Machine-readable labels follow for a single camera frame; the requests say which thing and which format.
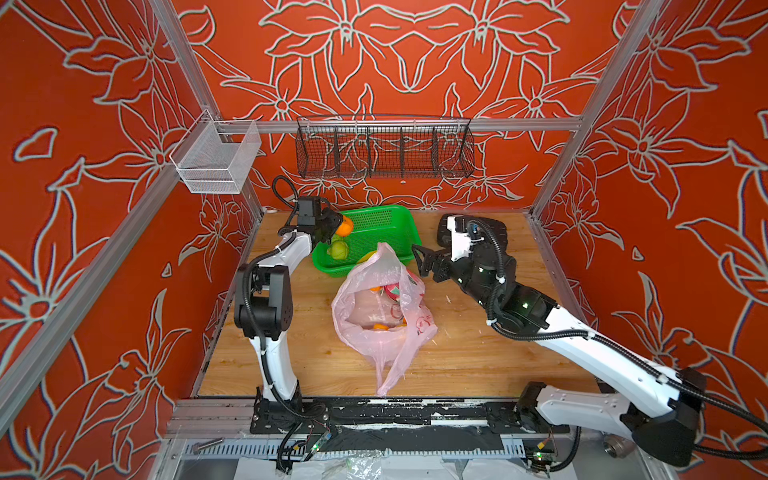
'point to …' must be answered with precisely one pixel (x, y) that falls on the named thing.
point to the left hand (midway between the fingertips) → (340, 213)
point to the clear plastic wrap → (360, 465)
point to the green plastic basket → (392, 226)
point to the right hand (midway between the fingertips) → (424, 241)
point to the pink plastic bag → (381, 307)
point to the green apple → (338, 250)
